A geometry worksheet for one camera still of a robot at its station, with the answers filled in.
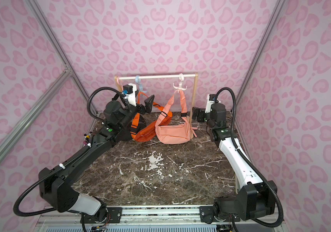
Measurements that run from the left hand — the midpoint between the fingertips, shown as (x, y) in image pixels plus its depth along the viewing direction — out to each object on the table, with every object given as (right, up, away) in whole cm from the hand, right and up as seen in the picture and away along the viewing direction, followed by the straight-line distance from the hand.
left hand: (146, 92), depth 68 cm
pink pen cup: (-41, -26, +19) cm, 52 cm away
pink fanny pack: (+15, -22, +37) cm, 45 cm away
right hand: (+28, -6, +10) cm, 30 cm away
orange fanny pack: (-7, -19, +28) cm, 35 cm away
